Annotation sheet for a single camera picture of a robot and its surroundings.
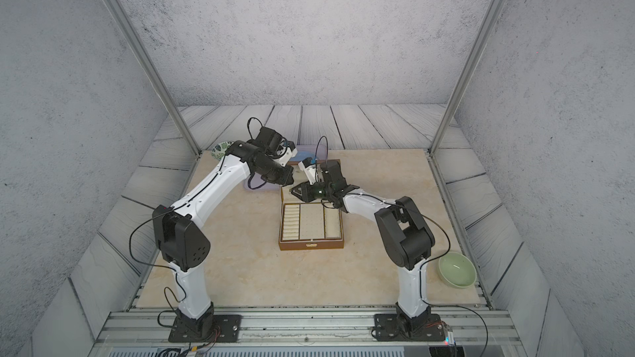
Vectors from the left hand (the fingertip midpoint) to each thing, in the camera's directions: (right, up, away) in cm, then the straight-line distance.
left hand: (297, 181), depth 85 cm
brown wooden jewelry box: (+3, -16, +4) cm, 17 cm away
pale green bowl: (+53, -30, -1) cm, 61 cm away
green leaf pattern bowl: (-41, +13, +34) cm, 54 cm away
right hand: (-2, -4, +4) cm, 6 cm away
